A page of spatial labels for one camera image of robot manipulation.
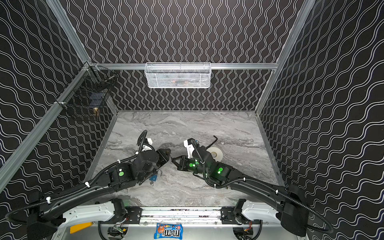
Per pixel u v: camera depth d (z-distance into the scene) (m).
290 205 0.40
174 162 0.69
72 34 0.78
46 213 0.40
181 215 0.76
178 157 0.67
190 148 0.66
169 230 0.69
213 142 1.02
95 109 0.82
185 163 0.62
